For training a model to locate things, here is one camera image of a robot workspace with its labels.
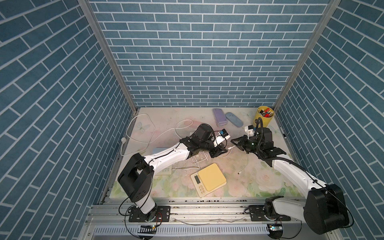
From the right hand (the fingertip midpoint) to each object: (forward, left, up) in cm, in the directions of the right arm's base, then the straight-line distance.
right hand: (232, 141), depth 82 cm
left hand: (-5, +3, 0) cm, 6 cm away
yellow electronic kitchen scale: (-17, +12, -15) cm, 25 cm away
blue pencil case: (+30, -5, -14) cm, 34 cm away
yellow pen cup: (+29, -27, -6) cm, 40 cm away
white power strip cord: (+7, +73, -19) cm, 76 cm away
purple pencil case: (+28, +5, -13) cm, 32 cm away
